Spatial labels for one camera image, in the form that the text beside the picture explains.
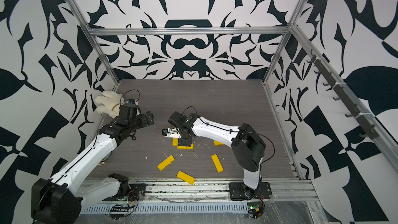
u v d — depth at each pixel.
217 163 0.83
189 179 0.78
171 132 0.73
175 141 0.89
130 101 0.73
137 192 0.74
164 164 0.82
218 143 0.89
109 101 0.96
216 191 0.76
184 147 0.87
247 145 0.46
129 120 0.62
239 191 0.74
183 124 0.61
